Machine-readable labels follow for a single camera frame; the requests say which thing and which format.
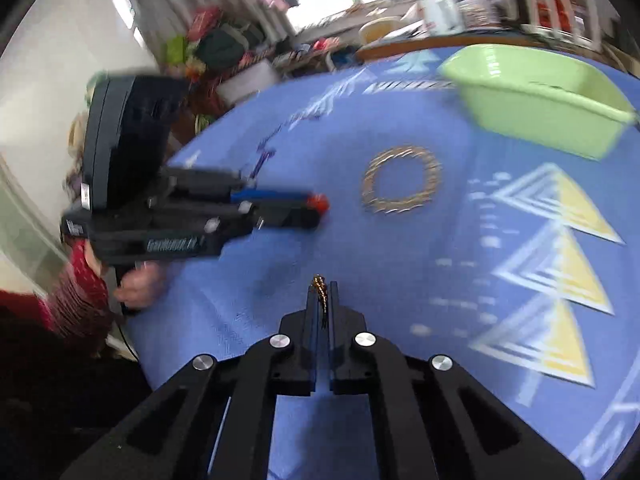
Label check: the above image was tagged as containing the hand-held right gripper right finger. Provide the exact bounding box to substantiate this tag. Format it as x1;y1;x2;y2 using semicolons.
327;282;586;480

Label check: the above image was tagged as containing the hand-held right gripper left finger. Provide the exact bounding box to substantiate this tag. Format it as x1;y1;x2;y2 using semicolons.
59;285;322;480

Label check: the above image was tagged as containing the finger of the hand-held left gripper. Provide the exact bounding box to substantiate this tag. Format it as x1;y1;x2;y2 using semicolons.
159;166;316;206
148;201;322;236

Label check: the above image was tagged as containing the gold chain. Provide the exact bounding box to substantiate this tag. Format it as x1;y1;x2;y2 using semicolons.
312;274;332;331

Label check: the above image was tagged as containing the gold ring bracelet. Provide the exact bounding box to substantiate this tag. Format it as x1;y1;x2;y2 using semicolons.
361;145;444;214

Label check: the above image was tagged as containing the green plastic basket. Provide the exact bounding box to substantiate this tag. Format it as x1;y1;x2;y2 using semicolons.
439;44;640;162

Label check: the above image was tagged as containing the person's left hand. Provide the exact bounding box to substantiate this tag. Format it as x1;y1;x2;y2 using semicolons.
114;260;166;311

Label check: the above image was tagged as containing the blue printed tablecloth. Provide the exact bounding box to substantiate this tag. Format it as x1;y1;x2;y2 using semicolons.
125;45;640;480

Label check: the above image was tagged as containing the green plastic bag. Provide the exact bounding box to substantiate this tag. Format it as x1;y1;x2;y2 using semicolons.
166;35;188;63

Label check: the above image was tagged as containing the white cushion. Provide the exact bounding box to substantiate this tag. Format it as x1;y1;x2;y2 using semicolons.
216;62;282;106

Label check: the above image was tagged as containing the dark green duffel bag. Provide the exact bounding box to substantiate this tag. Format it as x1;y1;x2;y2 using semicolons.
194;24;266;67

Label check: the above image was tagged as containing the pink package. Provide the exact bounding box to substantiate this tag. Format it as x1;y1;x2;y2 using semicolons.
187;7;221;41

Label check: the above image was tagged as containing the wooden desk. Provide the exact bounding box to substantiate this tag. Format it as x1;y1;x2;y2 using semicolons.
356;27;616;63

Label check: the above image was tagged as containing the pale yellow and blue bag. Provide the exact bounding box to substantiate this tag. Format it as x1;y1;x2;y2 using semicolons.
359;16;403;45

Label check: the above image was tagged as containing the person's dark clothing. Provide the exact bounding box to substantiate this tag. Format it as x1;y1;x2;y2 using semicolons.
0;290;153;480

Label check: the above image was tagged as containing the crumpled clear plastic wrap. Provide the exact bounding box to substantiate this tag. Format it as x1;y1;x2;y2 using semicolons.
460;0;501;28

